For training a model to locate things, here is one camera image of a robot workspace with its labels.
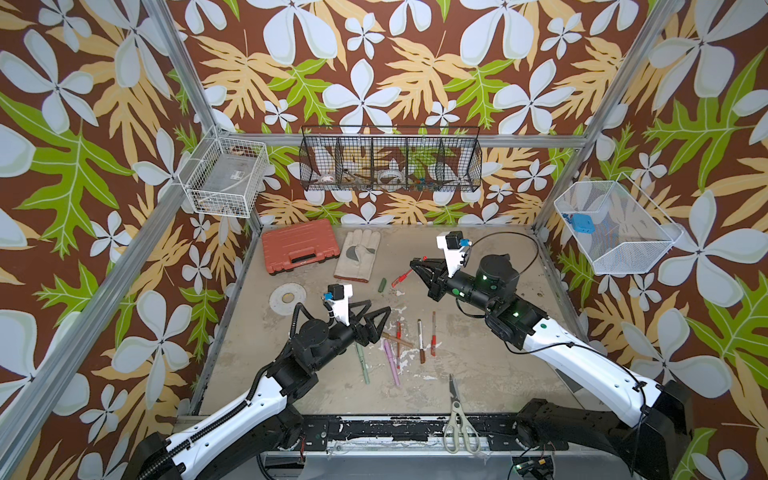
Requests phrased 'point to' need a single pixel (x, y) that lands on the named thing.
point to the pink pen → (392, 362)
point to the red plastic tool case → (299, 244)
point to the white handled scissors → (452, 429)
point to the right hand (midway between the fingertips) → (411, 263)
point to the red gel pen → (398, 335)
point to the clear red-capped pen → (433, 338)
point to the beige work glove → (355, 255)
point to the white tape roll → (285, 297)
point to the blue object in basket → (583, 223)
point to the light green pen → (364, 366)
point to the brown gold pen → (400, 340)
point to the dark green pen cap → (382, 285)
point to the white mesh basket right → (632, 233)
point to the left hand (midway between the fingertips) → (381, 304)
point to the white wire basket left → (223, 176)
